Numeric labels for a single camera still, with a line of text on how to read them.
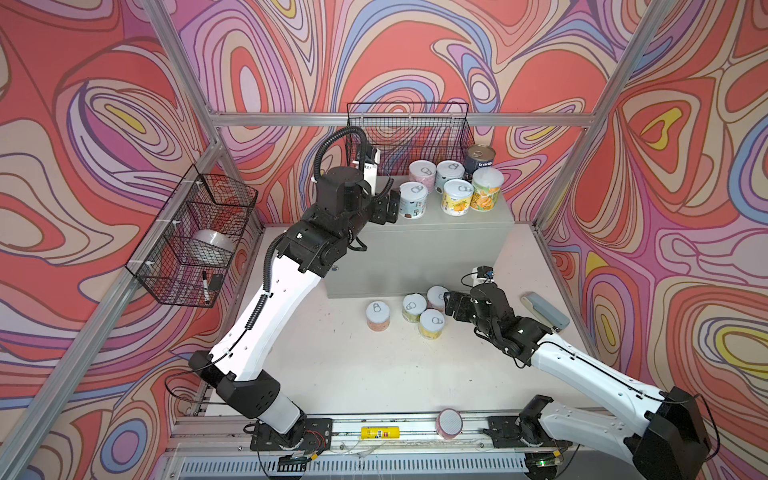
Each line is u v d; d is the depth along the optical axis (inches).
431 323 34.5
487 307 23.1
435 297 36.2
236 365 15.6
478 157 29.2
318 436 28.5
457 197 28.3
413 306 35.7
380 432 28.3
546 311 35.8
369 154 19.7
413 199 27.8
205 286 28.4
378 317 35.2
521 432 26.6
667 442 14.8
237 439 29.4
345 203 17.0
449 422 27.9
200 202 28.9
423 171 30.5
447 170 30.7
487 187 27.7
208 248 27.7
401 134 35.8
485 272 27.7
